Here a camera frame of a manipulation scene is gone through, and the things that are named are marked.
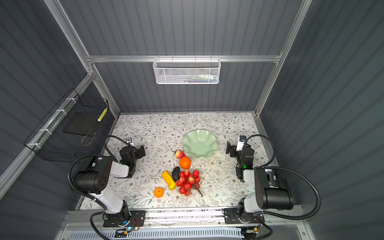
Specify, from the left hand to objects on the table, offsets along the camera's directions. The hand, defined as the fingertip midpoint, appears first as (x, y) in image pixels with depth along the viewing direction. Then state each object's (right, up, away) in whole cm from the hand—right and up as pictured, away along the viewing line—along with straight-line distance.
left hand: (133, 147), depth 96 cm
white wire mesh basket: (+33, +60, +28) cm, 74 cm away
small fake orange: (+21, -22, -18) cm, 35 cm away
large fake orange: (+35, -8, -9) cm, 37 cm away
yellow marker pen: (-11, +20, -15) cm, 27 cm away
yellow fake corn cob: (+26, -17, -14) cm, 34 cm away
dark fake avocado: (+30, -13, -12) cm, 34 cm away
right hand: (+67, +3, -5) cm, 67 cm away
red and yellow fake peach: (+30, -4, -3) cm, 31 cm away
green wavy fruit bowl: (+44, +2, +6) cm, 44 cm away
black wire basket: (-21, +11, -24) cm, 34 cm away
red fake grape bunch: (+37, -17, -15) cm, 43 cm away
